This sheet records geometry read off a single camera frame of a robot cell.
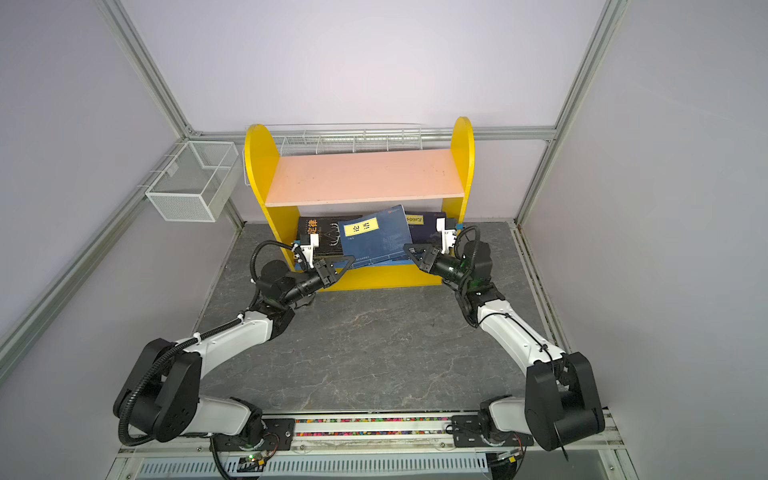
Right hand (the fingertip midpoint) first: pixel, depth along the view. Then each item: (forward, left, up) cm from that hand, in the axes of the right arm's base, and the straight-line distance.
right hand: (403, 250), depth 74 cm
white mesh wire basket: (+32, +69, -3) cm, 76 cm away
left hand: (-2, +12, -3) cm, 12 cm away
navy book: (+4, +7, 0) cm, 8 cm away
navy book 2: (+16, -6, -9) cm, 20 cm away
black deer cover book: (+18, +24, -10) cm, 32 cm away
